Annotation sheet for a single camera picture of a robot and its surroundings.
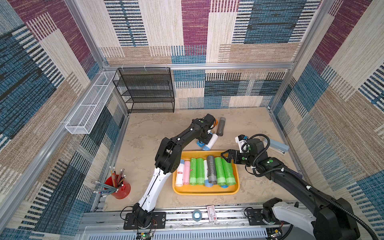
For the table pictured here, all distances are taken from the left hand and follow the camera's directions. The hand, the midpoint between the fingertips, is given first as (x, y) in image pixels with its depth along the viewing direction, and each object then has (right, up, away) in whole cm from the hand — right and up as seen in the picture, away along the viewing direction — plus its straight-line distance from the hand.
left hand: (205, 138), depth 101 cm
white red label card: (+1, -34, -26) cm, 43 cm away
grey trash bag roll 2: (+11, +8, +5) cm, 14 cm away
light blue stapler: (+47, -5, -7) cm, 48 cm away
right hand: (+11, -8, -18) cm, 23 cm away
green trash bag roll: (-8, -17, -15) cm, 24 cm away
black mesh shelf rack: (-43, +34, +9) cm, 56 cm away
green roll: (+6, -16, -20) cm, 26 cm away
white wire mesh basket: (-60, +14, -28) cm, 68 cm away
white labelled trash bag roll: (-1, -22, -20) cm, 30 cm away
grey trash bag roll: (+2, -15, -18) cm, 24 cm away
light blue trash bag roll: (-3, -4, -2) cm, 5 cm away
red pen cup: (-48, -22, -23) cm, 58 cm away
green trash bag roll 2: (+11, -16, -20) cm, 28 cm away
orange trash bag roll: (+7, +11, -2) cm, 13 cm away
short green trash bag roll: (-4, -20, -18) cm, 27 cm away
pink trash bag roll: (-12, -16, -14) cm, 24 cm away
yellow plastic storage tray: (-3, -26, -18) cm, 32 cm away
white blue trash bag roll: (-16, -21, -18) cm, 32 cm away
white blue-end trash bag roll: (+3, -2, -4) cm, 6 cm away
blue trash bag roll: (+9, -24, -19) cm, 32 cm away
